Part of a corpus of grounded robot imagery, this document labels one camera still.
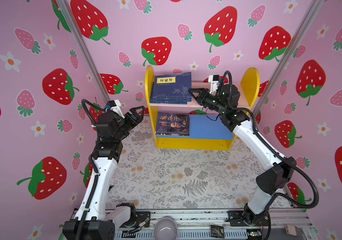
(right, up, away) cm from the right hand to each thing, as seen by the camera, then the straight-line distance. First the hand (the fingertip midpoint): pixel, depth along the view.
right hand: (188, 89), depth 67 cm
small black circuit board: (+14, -66, +2) cm, 68 cm away
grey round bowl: (-11, -66, +4) cm, 67 cm away
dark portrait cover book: (-7, -15, +24) cm, 29 cm away
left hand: (-21, -9, 0) cm, 23 cm away
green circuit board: (+32, -69, +3) cm, 76 cm away
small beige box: (+49, -66, +3) cm, 83 cm away
